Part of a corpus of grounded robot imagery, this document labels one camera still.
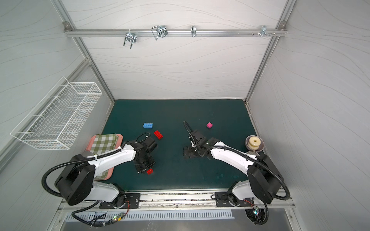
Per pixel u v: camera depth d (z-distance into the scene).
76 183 0.42
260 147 0.90
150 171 0.80
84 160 0.46
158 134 0.98
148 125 1.03
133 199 0.73
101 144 0.95
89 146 0.93
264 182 0.42
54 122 0.67
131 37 0.79
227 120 1.08
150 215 0.70
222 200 0.73
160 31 0.76
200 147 0.64
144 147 0.65
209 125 1.04
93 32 0.79
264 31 0.76
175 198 0.76
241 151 0.50
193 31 0.78
